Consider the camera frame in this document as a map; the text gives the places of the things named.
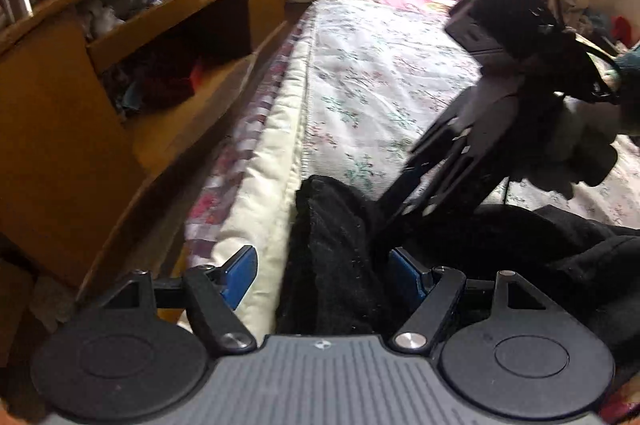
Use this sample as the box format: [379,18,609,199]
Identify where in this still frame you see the teal cloth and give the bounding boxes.
[587,7,614,32]

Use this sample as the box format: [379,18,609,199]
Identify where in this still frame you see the white floral bed sheet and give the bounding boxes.
[294,0,640,232]

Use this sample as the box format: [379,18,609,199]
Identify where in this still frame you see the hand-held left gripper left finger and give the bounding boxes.
[75,245,259,354]

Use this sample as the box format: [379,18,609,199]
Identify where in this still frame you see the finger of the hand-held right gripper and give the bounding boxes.
[419,125,512,222]
[376,88,482,220]

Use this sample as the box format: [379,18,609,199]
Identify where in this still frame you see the pink checked sheet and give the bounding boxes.
[181,19,312,278]

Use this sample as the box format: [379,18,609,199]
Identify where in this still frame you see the black pants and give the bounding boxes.
[275,174,640,408]

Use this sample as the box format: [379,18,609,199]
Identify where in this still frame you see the cream quilted mattress pad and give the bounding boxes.
[186,19,322,337]

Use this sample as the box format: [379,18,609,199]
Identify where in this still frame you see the wooden desk with shelves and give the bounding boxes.
[0,0,292,292]

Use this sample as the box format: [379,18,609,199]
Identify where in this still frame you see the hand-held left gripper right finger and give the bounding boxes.
[389,246,559,354]

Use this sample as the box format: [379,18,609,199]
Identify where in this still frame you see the person's right hand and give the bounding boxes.
[510,94,620,202]

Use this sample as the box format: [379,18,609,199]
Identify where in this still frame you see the bright red item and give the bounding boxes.
[612,15,634,42]

